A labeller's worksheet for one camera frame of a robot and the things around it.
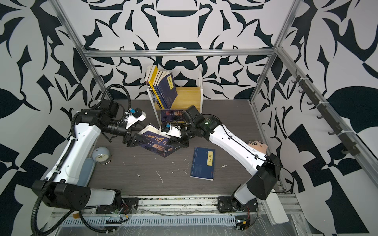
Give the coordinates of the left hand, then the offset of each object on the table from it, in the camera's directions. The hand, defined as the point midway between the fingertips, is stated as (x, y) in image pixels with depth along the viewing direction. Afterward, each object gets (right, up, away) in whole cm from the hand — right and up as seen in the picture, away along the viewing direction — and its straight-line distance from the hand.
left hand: (145, 133), depth 69 cm
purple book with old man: (+9, +8, +32) cm, 34 cm away
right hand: (+11, -2, +2) cm, 11 cm away
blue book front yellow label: (+5, +21, +8) cm, 23 cm away
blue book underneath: (+29, -20, +18) cm, 39 cm away
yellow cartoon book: (+10, +4, +30) cm, 32 cm away
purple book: (+7, -4, -2) cm, 8 cm away
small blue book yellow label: (+4, +17, +14) cm, 22 cm away
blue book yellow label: (+8, +23, +17) cm, 30 cm away
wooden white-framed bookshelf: (+19, +21, +27) cm, 39 cm away
